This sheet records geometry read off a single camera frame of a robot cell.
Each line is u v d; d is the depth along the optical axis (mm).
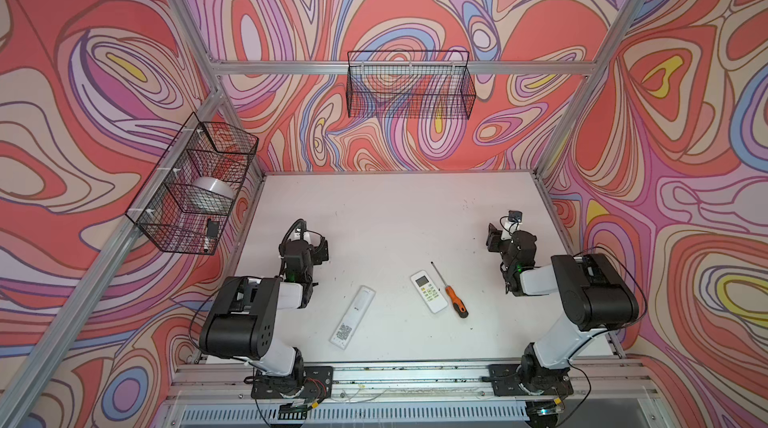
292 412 719
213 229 734
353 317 842
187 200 731
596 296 480
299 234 797
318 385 722
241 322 455
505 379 731
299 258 715
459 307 837
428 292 867
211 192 700
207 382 754
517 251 734
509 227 814
